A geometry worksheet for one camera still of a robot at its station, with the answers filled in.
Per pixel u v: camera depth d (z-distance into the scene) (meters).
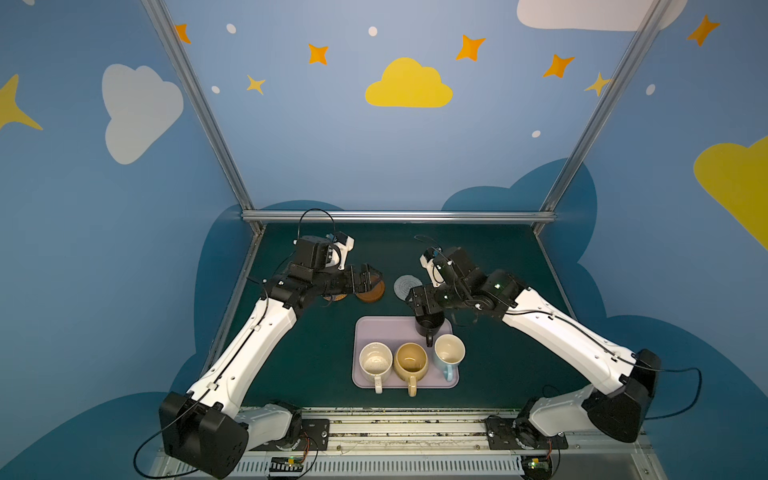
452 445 0.73
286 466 0.73
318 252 0.58
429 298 0.65
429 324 0.93
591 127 0.91
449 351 0.87
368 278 0.65
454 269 0.56
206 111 0.86
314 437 0.74
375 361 0.86
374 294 1.02
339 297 1.01
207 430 0.37
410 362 0.86
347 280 0.65
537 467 0.73
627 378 0.40
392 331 0.93
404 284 1.05
